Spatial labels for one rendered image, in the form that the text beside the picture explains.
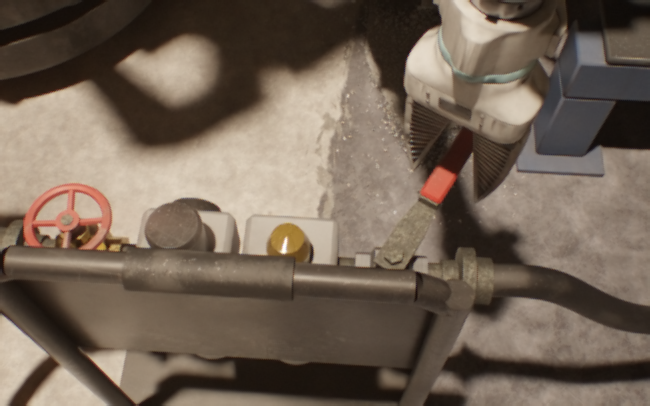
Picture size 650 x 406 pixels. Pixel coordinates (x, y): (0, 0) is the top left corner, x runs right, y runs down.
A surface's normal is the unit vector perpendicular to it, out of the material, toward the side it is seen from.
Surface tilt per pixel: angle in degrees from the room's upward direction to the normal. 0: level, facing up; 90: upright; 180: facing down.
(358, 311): 90
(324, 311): 90
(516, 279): 15
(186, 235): 0
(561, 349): 0
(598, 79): 90
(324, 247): 0
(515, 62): 90
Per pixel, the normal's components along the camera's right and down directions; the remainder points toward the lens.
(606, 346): 0.00, -0.46
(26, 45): 0.39, 0.82
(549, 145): -0.07, 0.89
